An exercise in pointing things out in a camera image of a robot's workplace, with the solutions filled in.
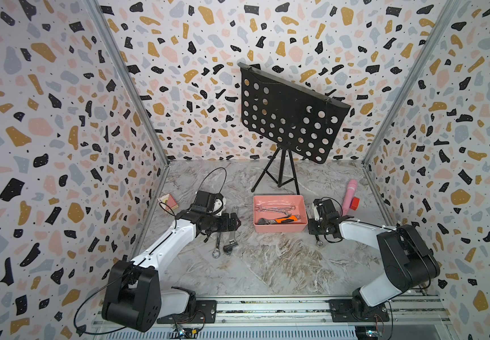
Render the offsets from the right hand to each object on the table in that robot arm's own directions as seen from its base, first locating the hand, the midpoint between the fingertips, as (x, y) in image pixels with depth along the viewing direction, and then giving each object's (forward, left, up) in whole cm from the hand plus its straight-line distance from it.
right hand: (311, 225), depth 96 cm
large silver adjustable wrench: (-12, +36, +2) cm, 39 cm away
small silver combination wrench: (-10, -2, +2) cm, 10 cm away
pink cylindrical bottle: (+17, -21, +1) cm, 28 cm away
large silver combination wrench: (+8, +12, 0) cm, 15 cm away
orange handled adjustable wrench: (+3, +10, +1) cm, 11 cm away
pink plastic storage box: (+3, +16, +1) cm, 17 cm away
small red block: (+12, -22, +1) cm, 25 cm away
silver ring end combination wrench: (-14, +41, +1) cm, 44 cm away
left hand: (-6, +34, +11) cm, 36 cm away
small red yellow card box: (+9, +69, +3) cm, 69 cm away
